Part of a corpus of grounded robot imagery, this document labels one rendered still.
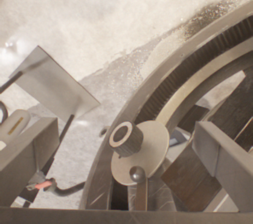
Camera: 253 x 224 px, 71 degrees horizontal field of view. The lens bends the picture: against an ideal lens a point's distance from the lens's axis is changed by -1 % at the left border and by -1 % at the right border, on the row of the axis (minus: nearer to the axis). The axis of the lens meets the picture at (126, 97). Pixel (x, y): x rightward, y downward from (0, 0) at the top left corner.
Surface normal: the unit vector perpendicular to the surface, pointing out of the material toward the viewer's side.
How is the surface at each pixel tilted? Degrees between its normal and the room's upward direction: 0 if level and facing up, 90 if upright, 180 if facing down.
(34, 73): 0
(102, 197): 90
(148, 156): 90
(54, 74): 0
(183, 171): 90
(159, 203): 90
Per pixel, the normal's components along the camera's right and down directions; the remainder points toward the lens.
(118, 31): -0.12, 0.61
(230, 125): -0.63, -0.66
